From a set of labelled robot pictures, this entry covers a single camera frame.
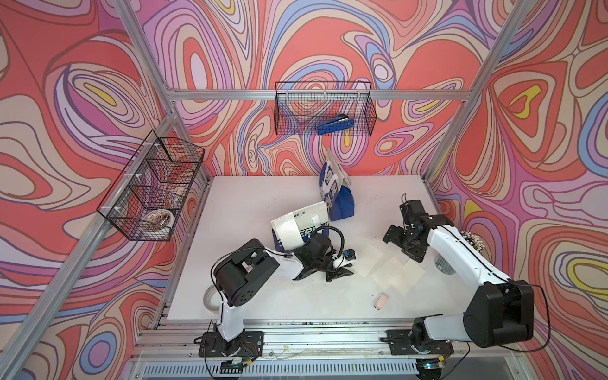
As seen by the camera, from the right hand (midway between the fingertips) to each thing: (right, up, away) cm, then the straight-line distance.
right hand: (397, 252), depth 84 cm
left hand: (-16, -7, +2) cm, 17 cm away
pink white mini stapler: (-7, -16, -5) cm, 18 cm away
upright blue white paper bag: (-21, +24, +9) cm, 33 cm away
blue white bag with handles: (-31, +12, -6) cm, 34 cm away
